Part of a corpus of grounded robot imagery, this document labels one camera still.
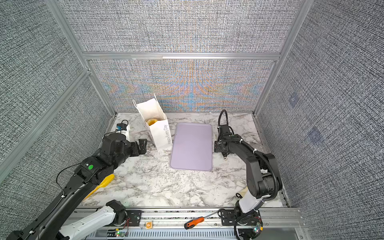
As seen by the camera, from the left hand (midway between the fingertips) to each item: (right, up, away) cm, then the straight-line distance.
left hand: (139, 141), depth 71 cm
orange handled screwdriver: (+26, -39, 0) cm, 47 cm away
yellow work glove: (+52, -28, +8) cm, 59 cm away
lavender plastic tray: (+25, -8, +30) cm, 40 cm away
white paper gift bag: (-1, +18, +23) cm, 29 cm away
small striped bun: (0, +10, +21) cm, 23 cm away
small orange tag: (+5, -40, 0) cm, 41 cm away
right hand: (+45, -6, +23) cm, 51 cm away
